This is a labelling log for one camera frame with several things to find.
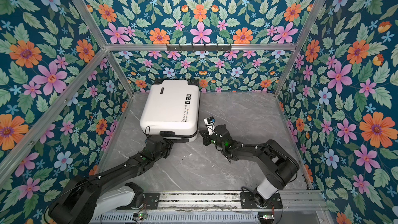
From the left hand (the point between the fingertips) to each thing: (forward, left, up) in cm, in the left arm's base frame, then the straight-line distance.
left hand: (178, 136), depth 85 cm
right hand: (+3, -12, +1) cm, 12 cm away
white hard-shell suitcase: (+12, +3, +11) cm, 16 cm away
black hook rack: (+45, -14, +27) cm, 54 cm away
